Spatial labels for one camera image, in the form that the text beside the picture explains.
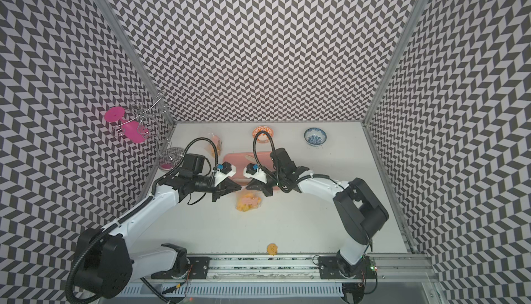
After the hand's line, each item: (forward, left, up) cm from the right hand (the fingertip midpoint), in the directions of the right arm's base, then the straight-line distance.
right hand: (250, 187), depth 81 cm
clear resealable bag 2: (-4, +1, -3) cm, 5 cm away
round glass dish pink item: (+21, +43, -8) cm, 48 cm away
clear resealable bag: (+28, +20, -7) cm, 35 cm away
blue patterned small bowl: (+33, -31, -9) cm, 46 cm away
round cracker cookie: (-20, -9, -11) cm, 25 cm away
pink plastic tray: (+22, +8, -12) cm, 27 cm away
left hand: (-2, +4, +3) cm, 6 cm away
